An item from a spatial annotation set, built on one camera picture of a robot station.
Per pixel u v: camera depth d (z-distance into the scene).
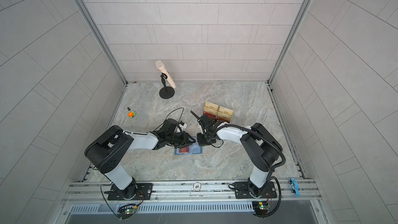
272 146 0.46
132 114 0.96
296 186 0.70
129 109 0.99
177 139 0.77
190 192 0.72
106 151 0.45
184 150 0.83
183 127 0.85
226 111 0.90
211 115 0.91
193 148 0.85
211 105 0.93
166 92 1.09
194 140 0.84
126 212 0.65
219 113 0.91
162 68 0.91
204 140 0.77
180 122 0.85
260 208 0.68
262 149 0.46
